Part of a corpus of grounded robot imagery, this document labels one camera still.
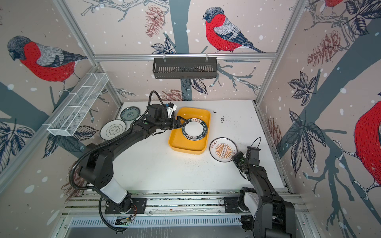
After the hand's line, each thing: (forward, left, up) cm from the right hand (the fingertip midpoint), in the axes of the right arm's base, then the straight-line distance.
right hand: (233, 153), depth 89 cm
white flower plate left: (+17, +85, -1) cm, 87 cm away
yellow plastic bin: (+7, +35, -1) cm, 36 cm away
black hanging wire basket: (+53, +33, +26) cm, 68 cm away
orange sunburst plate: (+3, +6, -2) cm, 7 cm away
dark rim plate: (+17, +24, 0) cm, 29 cm away
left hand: (+10, +28, +20) cm, 36 cm away
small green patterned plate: (+32, +77, -1) cm, 83 cm away
